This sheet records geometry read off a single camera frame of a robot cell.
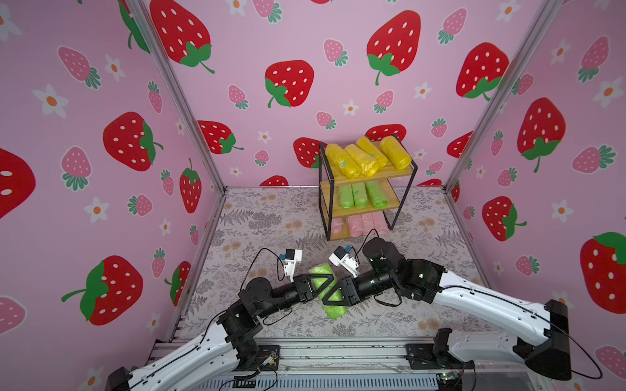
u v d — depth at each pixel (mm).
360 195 904
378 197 904
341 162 760
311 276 623
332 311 582
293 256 634
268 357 719
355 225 1011
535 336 400
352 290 552
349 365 732
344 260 612
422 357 738
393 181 991
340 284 576
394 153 799
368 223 1013
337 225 994
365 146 818
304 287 577
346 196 898
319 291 601
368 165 747
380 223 1016
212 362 581
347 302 555
